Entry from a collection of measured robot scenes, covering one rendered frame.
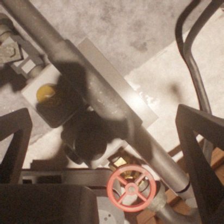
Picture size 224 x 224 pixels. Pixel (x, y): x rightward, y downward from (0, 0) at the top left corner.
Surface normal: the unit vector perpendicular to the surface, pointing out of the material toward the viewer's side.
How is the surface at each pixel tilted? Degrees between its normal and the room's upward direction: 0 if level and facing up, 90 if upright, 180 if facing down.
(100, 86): 25
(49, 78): 0
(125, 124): 0
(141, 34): 0
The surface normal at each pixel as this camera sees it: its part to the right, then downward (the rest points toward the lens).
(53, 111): 0.00, 0.09
